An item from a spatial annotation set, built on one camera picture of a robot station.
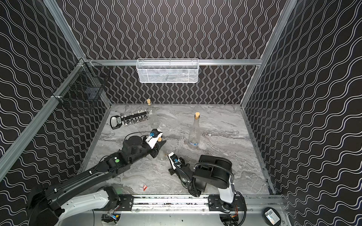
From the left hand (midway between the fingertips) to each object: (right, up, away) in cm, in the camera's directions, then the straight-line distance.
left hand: (166, 140), depth 71 cm
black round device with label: (+53, -37, -1) cm, 65 cm away
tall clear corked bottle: (+16, 0, +20) cm, 26 cm away
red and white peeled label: (-13, -28, +9) cm, 32 cm away
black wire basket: (-59, +35, +27) cm, 74 cm away
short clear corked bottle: (-15, +16, +39) cm, 44 cm away
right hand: (+1, -11, +13) cm, 17 cm away
